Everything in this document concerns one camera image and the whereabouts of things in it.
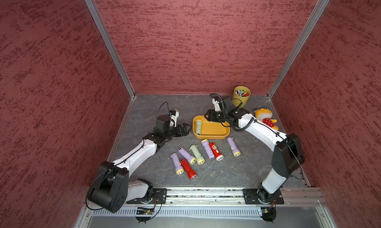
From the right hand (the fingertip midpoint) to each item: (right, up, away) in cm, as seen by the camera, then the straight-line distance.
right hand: (207, 119), depth 87 cm
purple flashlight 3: (-1, -16, +3) cm, 16 cm away
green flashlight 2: (-4, -24, -3) cm, 24 cm away
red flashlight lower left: (-9, -30, -7) cm, 32 cm away
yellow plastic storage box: (+4, -8, +11) cm, 14 cm away
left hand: (-12, -6, -3) cm, 14 cm away
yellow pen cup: (+29, +13, +18) cm, 37 cm away
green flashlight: (-5, -6, +11) cm, 13 cm away
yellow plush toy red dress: (+42, +1, +14) cm, 44 cm away
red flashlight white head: (+6, -22, -2) cm, 23 cm away
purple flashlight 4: (+17, -20, +1) cm, 26 cm away
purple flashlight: (-16, -27, -7) cm, 32 cm away
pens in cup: (+28, +18, +21) cm, 39 cm away
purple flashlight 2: (-10, -23, -4) cm, 25 cm away
